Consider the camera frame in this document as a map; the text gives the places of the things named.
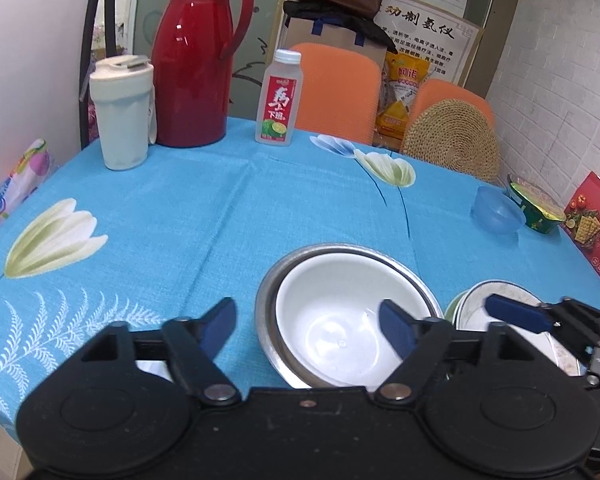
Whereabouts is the black cloth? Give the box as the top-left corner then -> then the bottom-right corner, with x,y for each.
283,0 -> 398,54

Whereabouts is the juice bottle red label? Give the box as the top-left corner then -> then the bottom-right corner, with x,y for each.
254,49 -> 303,145

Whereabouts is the white floral plate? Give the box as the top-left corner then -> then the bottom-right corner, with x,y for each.
135,360 -> 173,382

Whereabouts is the woven straw mat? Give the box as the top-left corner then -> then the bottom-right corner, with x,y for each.
400,99 -> 501,183

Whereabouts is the yellow snack bag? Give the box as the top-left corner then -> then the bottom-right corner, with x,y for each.
376,53 -> 430,139

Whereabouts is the framed calligraphy poster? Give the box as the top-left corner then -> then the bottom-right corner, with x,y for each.
374,0 -> 483,87

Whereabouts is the white ceramic bowl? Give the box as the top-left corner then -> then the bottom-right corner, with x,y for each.
274,252 -> 434,390

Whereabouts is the blue plastic bowl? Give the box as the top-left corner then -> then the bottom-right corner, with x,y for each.
471,186 -> 526,235

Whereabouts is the red cracker box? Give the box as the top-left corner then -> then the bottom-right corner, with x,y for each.
564,171 -> 600,277

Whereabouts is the red thermos jug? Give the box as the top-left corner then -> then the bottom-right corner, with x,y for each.
151,0 -> 254,148

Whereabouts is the blue floral tablecloth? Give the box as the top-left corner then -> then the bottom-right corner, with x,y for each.
0,119 -> 600,419

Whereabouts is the white gold-rimmed plate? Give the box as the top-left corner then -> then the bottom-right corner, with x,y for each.
458,280 -> 583,377

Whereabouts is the light green plate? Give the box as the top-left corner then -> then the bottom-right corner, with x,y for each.
444,289 -> 468,328

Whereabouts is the stainless steel bowl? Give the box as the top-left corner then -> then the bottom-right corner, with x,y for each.
253,242 -> 444,390

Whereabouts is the right orange chair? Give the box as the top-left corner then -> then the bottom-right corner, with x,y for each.
406,79 -> 495,128

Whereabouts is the white tumbler cup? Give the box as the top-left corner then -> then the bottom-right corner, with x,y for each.
90,54 -> 157,171

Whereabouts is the green instant noodle cup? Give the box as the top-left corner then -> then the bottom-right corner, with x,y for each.
507,174 -> 566,234

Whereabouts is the colourful floral cloth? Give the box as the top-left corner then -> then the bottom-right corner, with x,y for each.
0,139 -> 53,225

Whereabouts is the left orange chair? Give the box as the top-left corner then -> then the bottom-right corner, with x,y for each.
292,42 -> 381,145

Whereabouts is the cardboard box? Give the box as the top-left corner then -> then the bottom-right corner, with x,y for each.
279,18 -> 387,68

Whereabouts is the orange chair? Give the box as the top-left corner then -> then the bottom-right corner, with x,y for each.
406,79 -> 495,128
292,42 -> 381,145

